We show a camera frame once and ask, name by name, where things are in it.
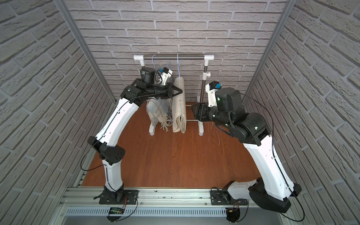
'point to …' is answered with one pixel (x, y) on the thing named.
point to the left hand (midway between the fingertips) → (180, 87)
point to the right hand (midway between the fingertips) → (192, 107)
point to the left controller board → (115, 214)
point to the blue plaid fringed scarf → (160, 110)
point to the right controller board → (233, 214)
